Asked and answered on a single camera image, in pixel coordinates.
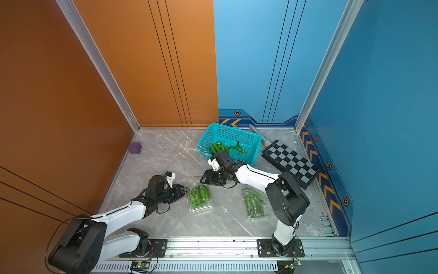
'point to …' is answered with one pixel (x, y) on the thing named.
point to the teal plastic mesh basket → (249, 142)
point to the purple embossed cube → (135, 148)
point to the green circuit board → (141, 266)
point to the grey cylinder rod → (265, 141)
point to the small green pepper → (238, 148)
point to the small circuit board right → (295, 264)
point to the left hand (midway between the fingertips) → (190, 187)
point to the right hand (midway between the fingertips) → (204, 181)
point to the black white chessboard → (287, 160)
